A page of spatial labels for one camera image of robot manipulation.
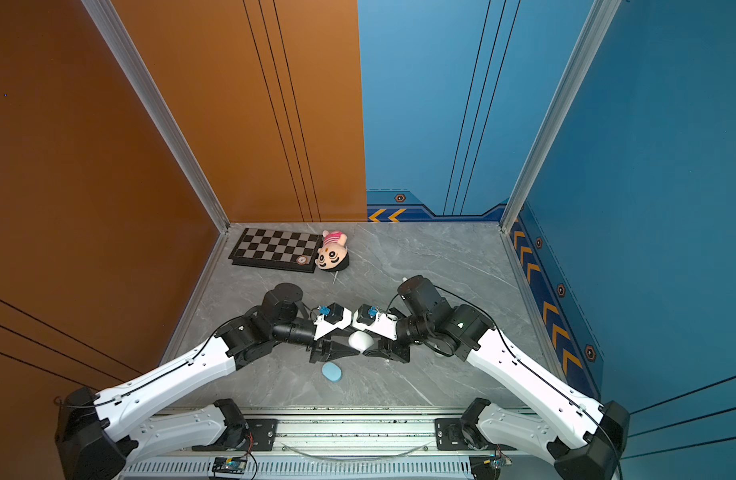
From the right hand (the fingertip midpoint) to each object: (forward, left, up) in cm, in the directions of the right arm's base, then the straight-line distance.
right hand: (367, 340), depth 67 cm
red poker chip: (+38, +25, -18) cm, 49 cm away
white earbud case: (0, +1, +1) cm, 2 cm away
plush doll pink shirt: (+36, +13, -12) cm, 40 cm away
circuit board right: (-21, -30, -22) cm, 43 cm away
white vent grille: (-22, +39, -22) cm, 50 cm away
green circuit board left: (-21, +34, -24) cm, 47 cm away
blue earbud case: (0, +10, -19) cm, 22 cm away
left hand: (0, +2, 0) cm, 2 cm away
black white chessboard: (+43, +35, -17) cm, 58 cm away
